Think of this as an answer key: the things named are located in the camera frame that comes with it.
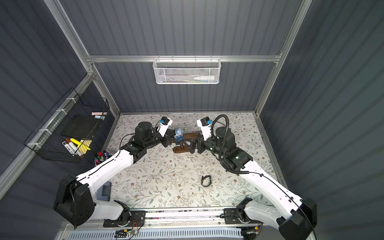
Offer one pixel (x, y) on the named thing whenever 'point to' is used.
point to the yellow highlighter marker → (80, 143)
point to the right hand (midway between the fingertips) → (189, 138)
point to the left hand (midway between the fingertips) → (176, 132)
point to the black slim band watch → (208, 176)
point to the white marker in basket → (69, 148)
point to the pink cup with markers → (101, 156)
